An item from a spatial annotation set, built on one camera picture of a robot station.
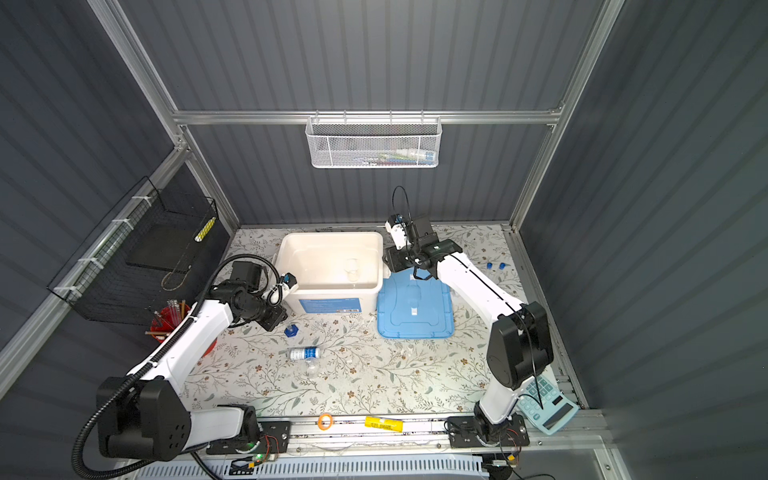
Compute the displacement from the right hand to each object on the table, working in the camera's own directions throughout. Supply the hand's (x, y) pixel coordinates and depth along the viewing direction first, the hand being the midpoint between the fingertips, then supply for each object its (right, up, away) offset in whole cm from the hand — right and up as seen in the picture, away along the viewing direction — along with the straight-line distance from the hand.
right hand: (392, 257), depth 86 cm
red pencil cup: (-62, -17, -5) cm, 64 cm away
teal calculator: (+40, -38, -9) cm, 56 cm away
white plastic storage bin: (-19, -6, +18) cm, 27 cm away
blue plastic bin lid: (+7, -16, +13) cm, 22 cm away
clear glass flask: (-14, -4, +15) cm, 21 cm away
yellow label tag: (0, -42, -12) cm, 44 cm away
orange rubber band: (-18, -43, -9) cm, 47 cm away
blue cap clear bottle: (-26, -28, -1) cm, 38 cm away
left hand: (-33, -16, -1) cm, 36 cm away
